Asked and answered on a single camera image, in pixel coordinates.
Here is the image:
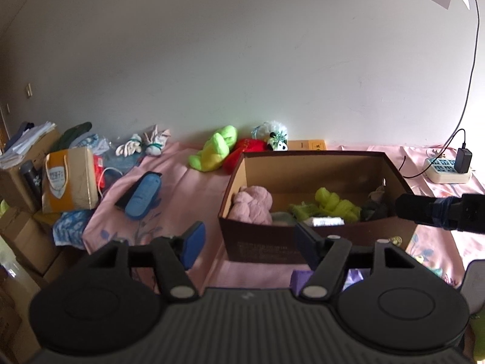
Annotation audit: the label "blue slipper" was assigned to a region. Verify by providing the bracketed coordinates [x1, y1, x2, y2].
[115, 171, 162, 220]

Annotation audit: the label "white gloves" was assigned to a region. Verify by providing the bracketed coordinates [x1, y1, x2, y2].
[115, 133, 143, 158]

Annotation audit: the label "neon green dinosaur plush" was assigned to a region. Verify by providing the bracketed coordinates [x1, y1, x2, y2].
[289, 187, 361, 224]

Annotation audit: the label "white small bunny doll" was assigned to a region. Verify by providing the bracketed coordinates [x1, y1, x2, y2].
[143, 125, 171, 157]

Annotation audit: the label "red panda plush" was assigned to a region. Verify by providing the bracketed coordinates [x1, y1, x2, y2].
[222, 121, 289, 174]

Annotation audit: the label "purple tissue pack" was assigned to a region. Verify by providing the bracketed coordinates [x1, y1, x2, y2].
[289, 269, 371, 296]

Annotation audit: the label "black power adapter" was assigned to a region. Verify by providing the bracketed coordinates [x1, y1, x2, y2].
[454, 147, 473, 174]

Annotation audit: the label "lime green frog plush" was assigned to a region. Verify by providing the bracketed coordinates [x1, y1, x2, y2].
[188, 125, 238, 173]

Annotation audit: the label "brown cardboard box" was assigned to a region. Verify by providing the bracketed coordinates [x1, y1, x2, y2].
[219, 150, 416, 264]

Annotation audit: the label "white power strip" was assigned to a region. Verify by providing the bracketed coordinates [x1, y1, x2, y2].
[423, 158, 472, 184]

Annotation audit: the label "pink plush toy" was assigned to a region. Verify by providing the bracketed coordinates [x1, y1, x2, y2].
[227, 186, 273, 225]

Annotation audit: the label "cardboard storage boxes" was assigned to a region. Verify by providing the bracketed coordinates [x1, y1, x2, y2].
[1, 130, 85, 363]

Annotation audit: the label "green mushroom plush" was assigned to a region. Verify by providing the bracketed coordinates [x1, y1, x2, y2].
[470, 308, 485, 362]

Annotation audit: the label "orange white paper bag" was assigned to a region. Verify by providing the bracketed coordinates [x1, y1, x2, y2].
[42, 147, 99, 214]

